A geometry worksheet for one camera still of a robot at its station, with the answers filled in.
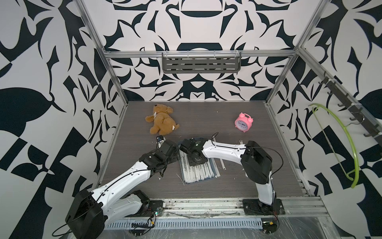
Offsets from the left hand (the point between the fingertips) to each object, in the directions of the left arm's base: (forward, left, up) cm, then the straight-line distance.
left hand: (172, 151), depth 83 cm
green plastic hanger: (-21, -73, +14) cm, 77 cm away
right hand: (-2, -12, -8) cm, 15 cm away
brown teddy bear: (+19, +6, +1) cm, 20 cm away
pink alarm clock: (+19, -45, -2) cm, 49 cm away
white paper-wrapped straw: (-5, -29, -10) cm, 31 cm away
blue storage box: (-10, -10, -9) cm, 17 cm away
